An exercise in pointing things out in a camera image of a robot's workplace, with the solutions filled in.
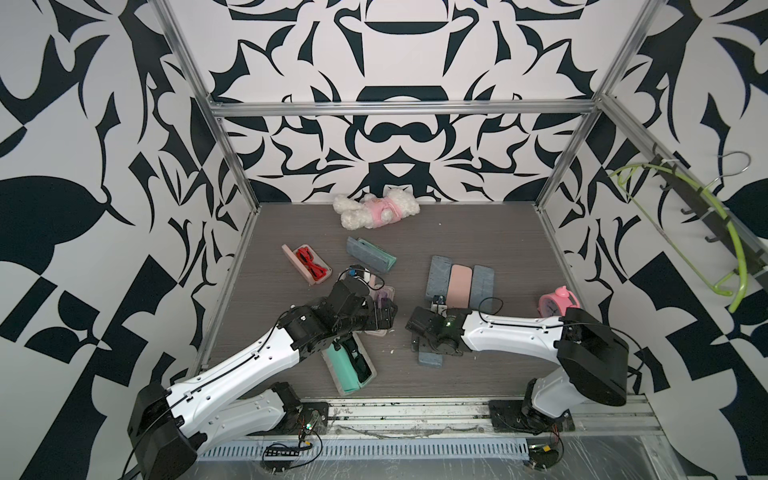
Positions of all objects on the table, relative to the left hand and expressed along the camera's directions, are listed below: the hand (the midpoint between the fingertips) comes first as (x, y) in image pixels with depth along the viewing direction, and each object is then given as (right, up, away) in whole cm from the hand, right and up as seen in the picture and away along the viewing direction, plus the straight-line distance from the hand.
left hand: (381, 303), depth 75 cm
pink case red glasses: (-25, +7, +26) cm, 37 cm away
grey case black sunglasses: (+13, -16, +6) cm, 22 cm away
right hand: (+12, -13, +10) cm, 20 cm away
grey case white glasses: (+18, +2, +21) cm, 28 cm away
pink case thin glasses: (+24, +1, +19) cm, 31 cm away
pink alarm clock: (+49, -2, +9) cm, 49 cm away
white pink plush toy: (-4, +25, +30) cm, 40 cm away
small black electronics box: (+37, -34, -5) cm, 51 cm away
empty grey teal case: (-4, +11, +22) cm, 25 cm away
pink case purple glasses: (-1, -1, +18) cm, 19 cm away
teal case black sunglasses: (-8, -18, +5) cm, 21 cm away
